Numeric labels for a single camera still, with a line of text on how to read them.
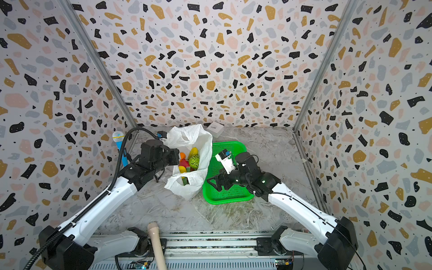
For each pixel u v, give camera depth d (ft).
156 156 1.90
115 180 1.59
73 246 1.22
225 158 2.08
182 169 2.72
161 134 2.18
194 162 2.86
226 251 2.41
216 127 3.83
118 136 2.62
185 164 2.95
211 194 2.95
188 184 2.32
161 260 2.26
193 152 3.28
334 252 1.24
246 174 1.82
